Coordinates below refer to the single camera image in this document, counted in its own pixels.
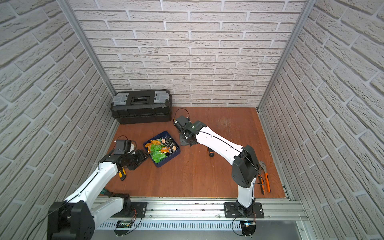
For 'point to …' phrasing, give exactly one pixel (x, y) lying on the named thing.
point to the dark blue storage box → (161, 148)
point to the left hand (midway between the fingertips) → (147, 155)
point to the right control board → (248, 227)
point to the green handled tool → (103, 192)
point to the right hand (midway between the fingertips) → (188, 140)
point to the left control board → (123, 224)
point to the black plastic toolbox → (142, 107)
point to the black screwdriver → (211, 152)
